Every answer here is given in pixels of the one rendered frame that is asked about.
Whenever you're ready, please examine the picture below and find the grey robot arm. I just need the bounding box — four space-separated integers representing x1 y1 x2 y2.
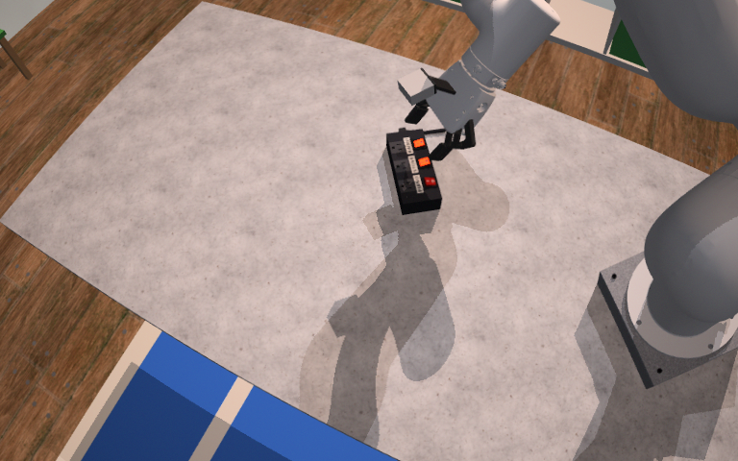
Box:
398 0 738 359

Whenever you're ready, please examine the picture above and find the black power strip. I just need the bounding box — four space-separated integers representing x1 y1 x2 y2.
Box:
386 127 446 215

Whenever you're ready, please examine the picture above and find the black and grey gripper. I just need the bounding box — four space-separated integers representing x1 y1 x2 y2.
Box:
405 60 496 161

